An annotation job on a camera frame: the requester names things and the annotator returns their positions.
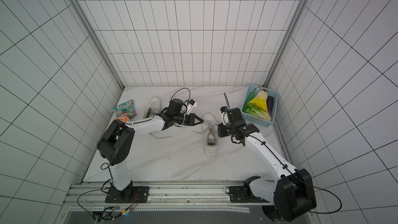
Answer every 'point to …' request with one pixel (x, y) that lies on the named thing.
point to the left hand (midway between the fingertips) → (200, 123)
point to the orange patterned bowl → (122, 118)
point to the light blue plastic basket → (254, 120)
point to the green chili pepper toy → (250, 97)
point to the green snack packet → (125, 109)
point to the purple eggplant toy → (270, 101)
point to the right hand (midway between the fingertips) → (214, 127)
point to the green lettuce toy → (256, 111)
